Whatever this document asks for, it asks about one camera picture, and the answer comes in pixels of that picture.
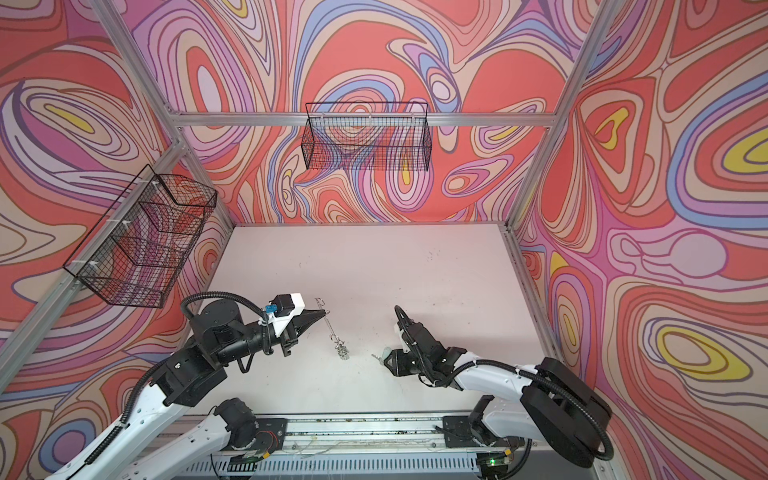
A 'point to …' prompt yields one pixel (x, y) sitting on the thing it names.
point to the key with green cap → (385, 353)
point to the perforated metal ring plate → (325, 312)
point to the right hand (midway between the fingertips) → (392, 368)
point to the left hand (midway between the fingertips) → (324, 312)
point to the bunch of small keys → (341, 347)
